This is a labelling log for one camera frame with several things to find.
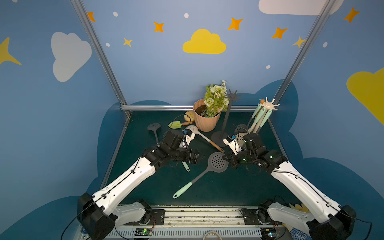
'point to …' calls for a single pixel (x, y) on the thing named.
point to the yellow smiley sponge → (189, 116)
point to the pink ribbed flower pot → (203, 123)
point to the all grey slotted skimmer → (154, 126)
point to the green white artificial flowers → (216, 99)
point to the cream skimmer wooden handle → (194, 128)
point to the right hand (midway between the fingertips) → (226, 154)
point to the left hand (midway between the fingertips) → (201, 155)
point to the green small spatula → (177, 124)
